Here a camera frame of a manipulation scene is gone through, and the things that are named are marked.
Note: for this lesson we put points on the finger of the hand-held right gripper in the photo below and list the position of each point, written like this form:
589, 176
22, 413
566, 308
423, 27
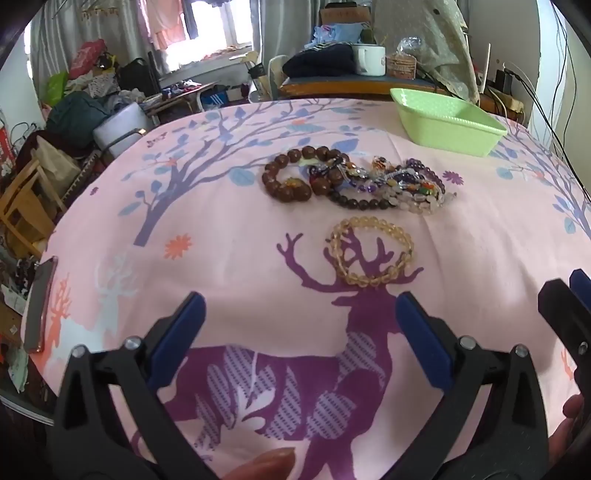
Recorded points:
565, 318

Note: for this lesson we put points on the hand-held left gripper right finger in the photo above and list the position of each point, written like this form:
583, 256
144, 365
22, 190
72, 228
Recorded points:
425, 341

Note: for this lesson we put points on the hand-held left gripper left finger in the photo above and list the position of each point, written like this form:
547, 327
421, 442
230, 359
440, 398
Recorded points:
180, 337

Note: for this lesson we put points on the green plastic tray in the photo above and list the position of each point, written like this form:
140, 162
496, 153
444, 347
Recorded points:
438, 115

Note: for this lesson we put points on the person's right hand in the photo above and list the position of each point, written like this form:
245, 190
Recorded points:
568, 429

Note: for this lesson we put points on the person's left hand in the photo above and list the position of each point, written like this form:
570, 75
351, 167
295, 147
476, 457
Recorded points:
263, 464

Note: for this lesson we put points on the pink printed blanket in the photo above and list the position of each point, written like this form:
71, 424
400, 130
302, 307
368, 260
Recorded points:
231, 258

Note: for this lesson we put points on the smartphone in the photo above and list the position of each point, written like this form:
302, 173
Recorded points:
39, 309

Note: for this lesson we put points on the wooden chair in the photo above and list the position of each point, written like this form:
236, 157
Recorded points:
23, 207

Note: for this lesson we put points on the brown paper bag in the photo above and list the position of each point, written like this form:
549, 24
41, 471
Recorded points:
55, 161

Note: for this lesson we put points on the white storage box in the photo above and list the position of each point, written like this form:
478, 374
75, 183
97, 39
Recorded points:
122, 127

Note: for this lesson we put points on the beige box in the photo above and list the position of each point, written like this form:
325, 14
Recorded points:
508, 101

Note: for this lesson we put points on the low table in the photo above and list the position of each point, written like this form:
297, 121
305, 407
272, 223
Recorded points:
180, 94

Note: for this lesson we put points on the black power adapter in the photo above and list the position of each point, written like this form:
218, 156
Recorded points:
508, 81

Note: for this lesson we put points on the dark green bag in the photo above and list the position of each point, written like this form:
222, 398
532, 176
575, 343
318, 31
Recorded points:
76, 113

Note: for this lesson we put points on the white router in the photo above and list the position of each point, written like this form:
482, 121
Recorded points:
485, 69

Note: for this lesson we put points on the black bag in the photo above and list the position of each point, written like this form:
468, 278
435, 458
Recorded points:
136, 76

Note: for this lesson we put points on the wooden desk with blue top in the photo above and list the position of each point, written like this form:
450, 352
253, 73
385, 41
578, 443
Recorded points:
346, 85

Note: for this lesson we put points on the woven basket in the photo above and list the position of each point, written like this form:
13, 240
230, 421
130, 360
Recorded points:
400, 67

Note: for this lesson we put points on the green plastic bag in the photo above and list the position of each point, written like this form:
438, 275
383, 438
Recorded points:
55, 87

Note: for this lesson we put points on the white mug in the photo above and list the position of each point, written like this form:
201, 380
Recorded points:
369, 60

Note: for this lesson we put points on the red bag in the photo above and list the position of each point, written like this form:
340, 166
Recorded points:
87, 57

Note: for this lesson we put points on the clear plastic bag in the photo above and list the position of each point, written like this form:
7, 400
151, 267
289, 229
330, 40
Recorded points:
411, 46

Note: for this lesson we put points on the dark folded clothes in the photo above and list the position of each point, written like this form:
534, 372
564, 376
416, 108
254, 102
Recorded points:
318, 60

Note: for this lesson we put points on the white lace cloth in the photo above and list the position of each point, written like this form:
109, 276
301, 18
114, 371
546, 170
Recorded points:
448, 41

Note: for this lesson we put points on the pink hanging cloth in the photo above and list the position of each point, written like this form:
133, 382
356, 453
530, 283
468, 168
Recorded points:
166, 25

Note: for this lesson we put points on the blue clothes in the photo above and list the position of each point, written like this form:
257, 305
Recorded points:
337, 34

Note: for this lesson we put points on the grey curtain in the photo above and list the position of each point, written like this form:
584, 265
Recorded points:
92, 23

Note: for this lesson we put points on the cardboard box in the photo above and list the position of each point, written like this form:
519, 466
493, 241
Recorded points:
344, 16

